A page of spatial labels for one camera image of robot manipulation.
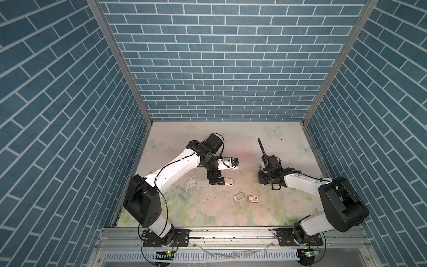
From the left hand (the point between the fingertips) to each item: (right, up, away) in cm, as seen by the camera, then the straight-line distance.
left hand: (222, 173), depth 80 cm
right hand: (+21, -4, +14) cm, 26 cm away
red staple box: (+16, -14, +5) cm, 22 cm away
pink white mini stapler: (+3, -7, +10) cm, 12 cm away
